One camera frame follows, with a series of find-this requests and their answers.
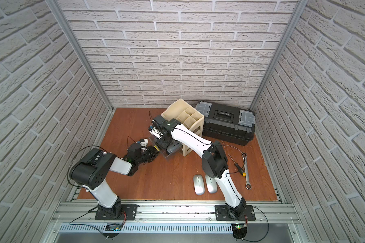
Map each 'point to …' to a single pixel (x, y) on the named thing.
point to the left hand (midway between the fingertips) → (164, 147)
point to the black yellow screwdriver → (238, 167)
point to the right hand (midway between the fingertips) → (167, 140)
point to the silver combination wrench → (248, 185)
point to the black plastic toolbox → (227, 123)
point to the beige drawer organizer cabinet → (182, 112)
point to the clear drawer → (163, 151)
